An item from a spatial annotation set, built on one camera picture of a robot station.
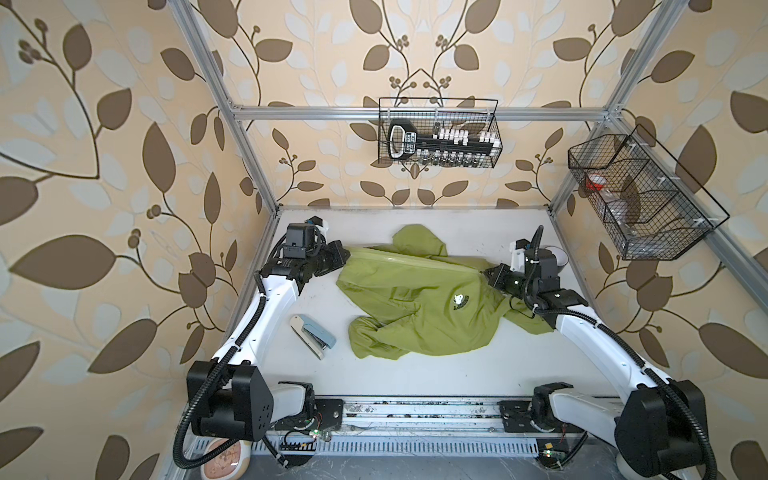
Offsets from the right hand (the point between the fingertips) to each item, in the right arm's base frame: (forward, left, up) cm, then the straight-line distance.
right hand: (487, 273), depth 84 cm
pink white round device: (-40, +65, -13) cm, 78 cm away
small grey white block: (-11, +51, -14) cm, 54 cm away
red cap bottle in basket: (+17, -29, +18) cm, 38 cm away
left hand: (+5, +39, +7) cm, 39 cm away
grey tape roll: (+14, -32, -12) cm, 36 cm away
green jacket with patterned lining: (-1, +21, -10) cm, 24 cm away
